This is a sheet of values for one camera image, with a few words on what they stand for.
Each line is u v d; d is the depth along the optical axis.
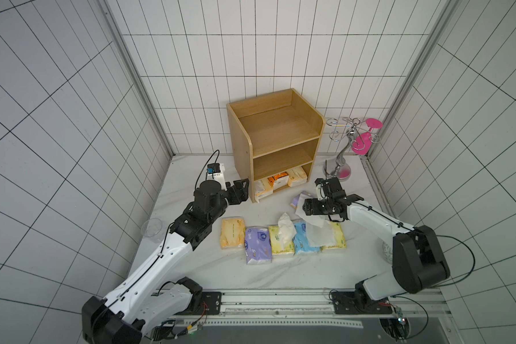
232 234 0.83
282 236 0.83
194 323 0.68
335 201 0.68
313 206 0.80
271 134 0.85
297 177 1.01
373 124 0.93
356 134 0.90
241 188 0.64
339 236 0.84
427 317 0.66
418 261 0.44
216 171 0.62
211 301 0.73
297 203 0.92
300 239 0.83
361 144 0.95
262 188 0.97
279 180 0.98
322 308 0.73
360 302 0.66
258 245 0.81
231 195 0.63
